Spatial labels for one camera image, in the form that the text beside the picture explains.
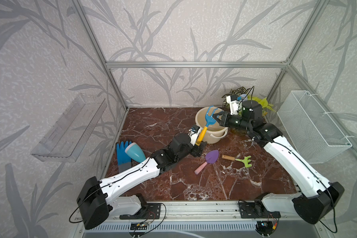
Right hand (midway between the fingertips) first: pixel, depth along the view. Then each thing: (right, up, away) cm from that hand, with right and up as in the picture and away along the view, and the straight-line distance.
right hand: (213, 114), depth 70 cm
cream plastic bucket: (+4, -11, +15) cm, 19 cm away
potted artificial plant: (+21, +15, +27) cm, 37 cm away
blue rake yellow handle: (-1, -3, +1) cm, 3 cm away
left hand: (-5, -13, +4) cm, 14 cm away
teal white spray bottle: (-44, -22, +19) cm, 53 cm away
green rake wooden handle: (+24, -28, +21) cm, 43 cm away
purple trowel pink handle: (+3, -27, +24) cm, 36 cm away
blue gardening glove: (-50, -27, +18) cm, 60 cm away
